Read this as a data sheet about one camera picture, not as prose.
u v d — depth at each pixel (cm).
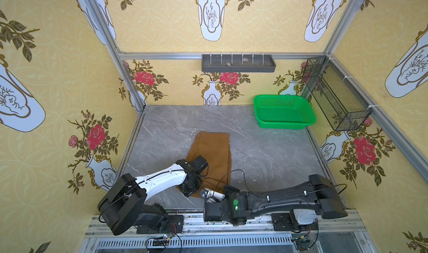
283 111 117
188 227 74
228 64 90
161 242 71
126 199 42
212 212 51
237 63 92
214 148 95
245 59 93
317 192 47
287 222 73
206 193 62
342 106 76
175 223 73
